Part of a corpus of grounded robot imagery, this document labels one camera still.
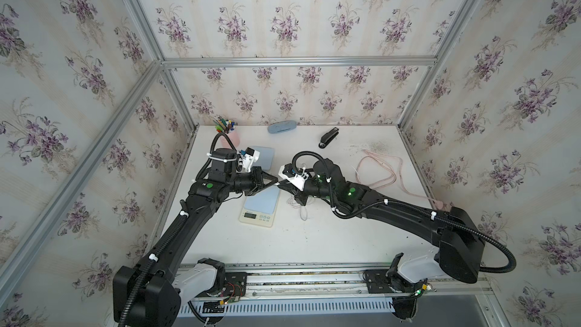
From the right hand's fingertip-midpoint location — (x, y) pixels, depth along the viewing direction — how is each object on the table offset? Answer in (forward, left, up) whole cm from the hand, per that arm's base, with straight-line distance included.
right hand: (284, 183), depth 73 cm
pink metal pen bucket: (+39, +29, -20) cm, 52 cm away
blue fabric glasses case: (+45, +4, -19) cm, 49 cm away
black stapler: (+37, -20, -19) cm, 46 cm away
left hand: (0, +2, +1) cm, 2 cm away
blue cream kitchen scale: (-1, +10, -19) cm, 22 cm away
